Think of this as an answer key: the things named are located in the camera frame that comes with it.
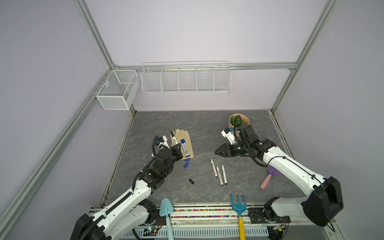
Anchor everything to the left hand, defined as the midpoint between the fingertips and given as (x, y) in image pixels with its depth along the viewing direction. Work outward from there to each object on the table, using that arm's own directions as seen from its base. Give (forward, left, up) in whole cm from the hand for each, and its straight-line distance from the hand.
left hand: (181, 146), depth 79 cm
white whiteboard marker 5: (-10, -24, -18) cm, 31 cm away
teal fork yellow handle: (-28, -28, -17) cm, 44 cm away
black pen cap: (-13, -4, -18) cm, 22 cm away
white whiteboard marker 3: (+5, +4, +4) cm, 7 cm away
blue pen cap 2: (-2, -1, -19) cm, 19 cm away
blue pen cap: (+1, -2, -19) cm, 19 cm away
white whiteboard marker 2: (+9, 0, -18) cm, 20 cm away
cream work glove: (+21, +2, -18) cm, 28 cm away
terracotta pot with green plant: (+23, -43, -9) cm, 49 cm away
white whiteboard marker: (+8, -2, -17) cm, 19 cm away
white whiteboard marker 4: (-6, -18, -18) cm, 26 cm away
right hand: (-5, -19, -1) cm, 20 cm away
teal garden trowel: (-26, +9, -16) cm, 32 cm away
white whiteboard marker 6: (-11, -21, -18) cm, 30 cm away
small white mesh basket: (+48, +44, +1) cm, 65 cm away
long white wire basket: (+47, -4, +11) cm, 48 cm away
